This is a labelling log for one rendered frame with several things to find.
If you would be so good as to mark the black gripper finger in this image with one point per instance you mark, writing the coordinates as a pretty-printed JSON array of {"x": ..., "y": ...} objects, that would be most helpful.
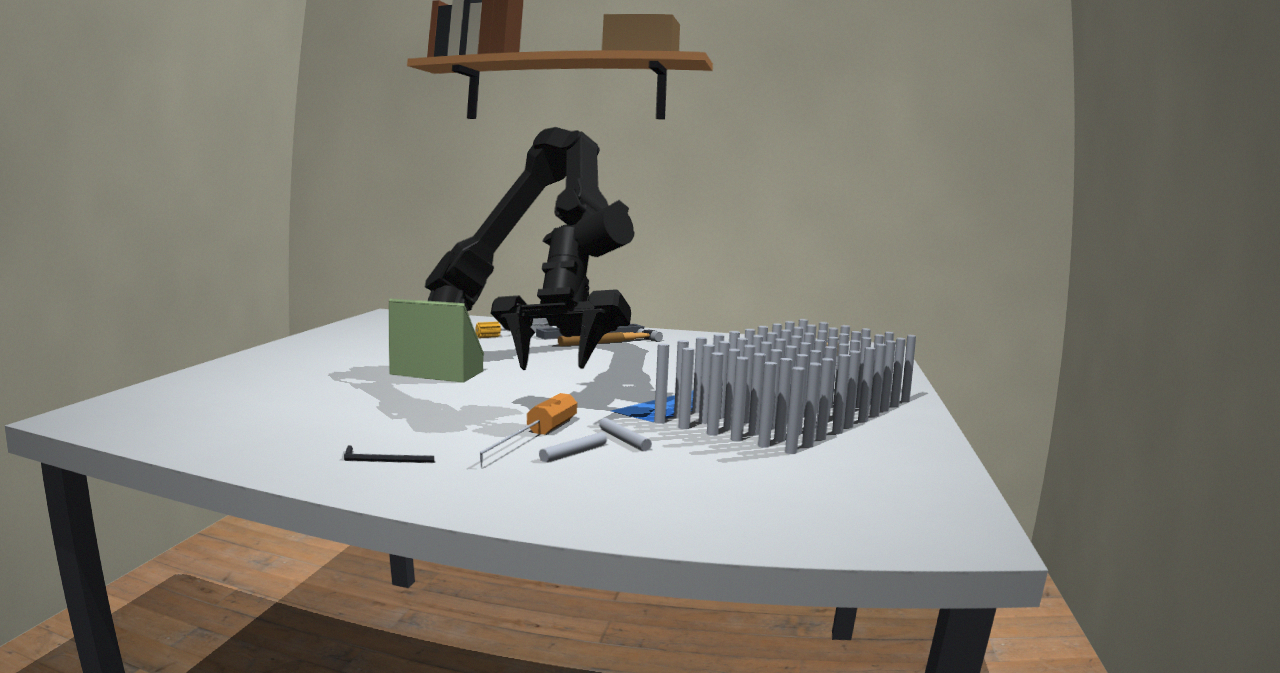
[
  {"x": 521, "y": 333},
  {"x": 595, "y": 324}
]

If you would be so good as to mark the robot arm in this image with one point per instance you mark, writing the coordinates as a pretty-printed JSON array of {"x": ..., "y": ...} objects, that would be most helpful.
[{"x": 596, "y": 232}]

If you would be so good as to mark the black bent rod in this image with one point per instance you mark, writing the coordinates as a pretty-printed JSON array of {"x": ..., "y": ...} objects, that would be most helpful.
[{"x": 386, "y": 458}]

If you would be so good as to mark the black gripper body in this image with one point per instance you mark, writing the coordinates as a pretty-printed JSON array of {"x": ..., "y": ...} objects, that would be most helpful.
[{"x": 565, "y": 279}]

